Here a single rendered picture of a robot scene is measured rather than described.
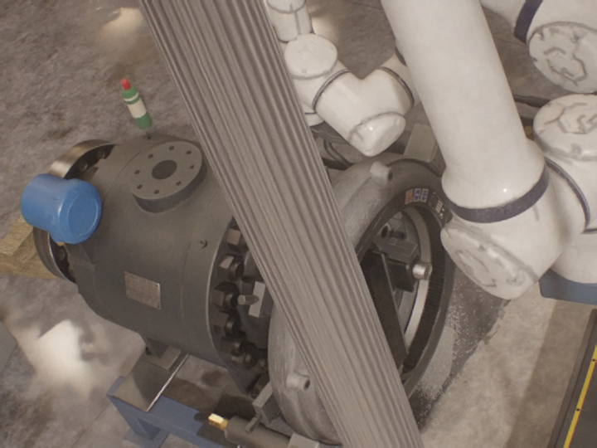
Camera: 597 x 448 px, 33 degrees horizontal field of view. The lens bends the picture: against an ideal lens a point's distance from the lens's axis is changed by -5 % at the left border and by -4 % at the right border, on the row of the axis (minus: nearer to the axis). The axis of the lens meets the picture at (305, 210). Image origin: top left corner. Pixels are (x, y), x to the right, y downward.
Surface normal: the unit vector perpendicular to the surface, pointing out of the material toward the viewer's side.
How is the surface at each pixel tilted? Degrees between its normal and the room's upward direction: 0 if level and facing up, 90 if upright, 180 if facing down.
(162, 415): 0
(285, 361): 60
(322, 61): 23
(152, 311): 74
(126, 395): 0
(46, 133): 0
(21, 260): 90
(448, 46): 82
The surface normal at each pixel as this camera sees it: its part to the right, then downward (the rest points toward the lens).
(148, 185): -0.26, -0.67
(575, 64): -0.50, 0.71
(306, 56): -0.05, -0.44
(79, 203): 0.82, 0.22
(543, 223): 0.58, 0.30
